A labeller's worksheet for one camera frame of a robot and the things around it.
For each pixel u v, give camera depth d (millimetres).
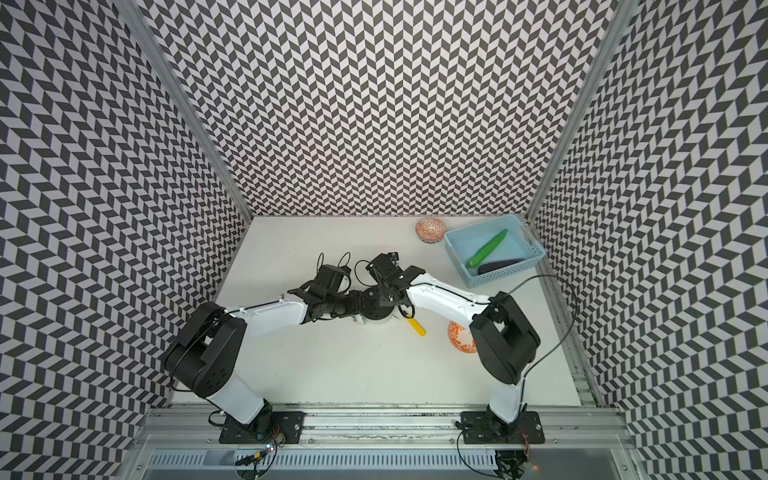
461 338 869
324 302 719
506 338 464
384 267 693
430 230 1121
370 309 885
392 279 638
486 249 1041
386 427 743
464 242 1022
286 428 727
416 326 911
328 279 723
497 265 896
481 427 728
